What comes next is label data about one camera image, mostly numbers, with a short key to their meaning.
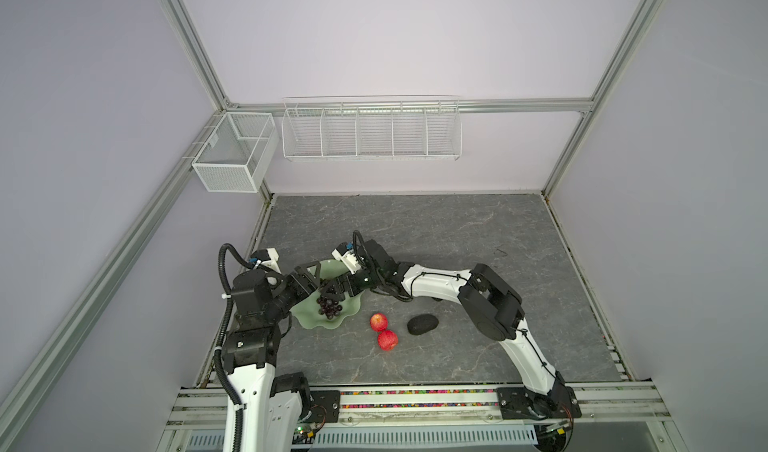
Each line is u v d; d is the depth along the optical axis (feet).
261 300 1.78
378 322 2.76
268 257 2.12
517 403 2.44
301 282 2.08
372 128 3.26
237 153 3.34
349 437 5.18
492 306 1.81
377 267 2.42
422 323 2.76
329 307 2.84
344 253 2.66
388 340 2.63
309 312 2.84
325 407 2.42
